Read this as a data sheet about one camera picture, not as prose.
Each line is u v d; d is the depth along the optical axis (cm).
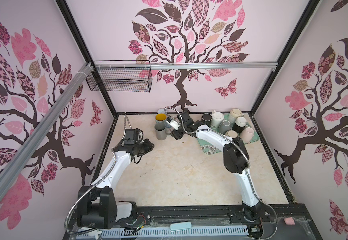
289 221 71
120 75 95
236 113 108
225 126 100
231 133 96
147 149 75
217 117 106
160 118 107
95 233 68
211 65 141
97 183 43
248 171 60
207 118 105
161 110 117
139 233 70
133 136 66
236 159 56
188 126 75
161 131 97
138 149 74
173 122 85
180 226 68
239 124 103
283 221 71
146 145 75
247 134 96
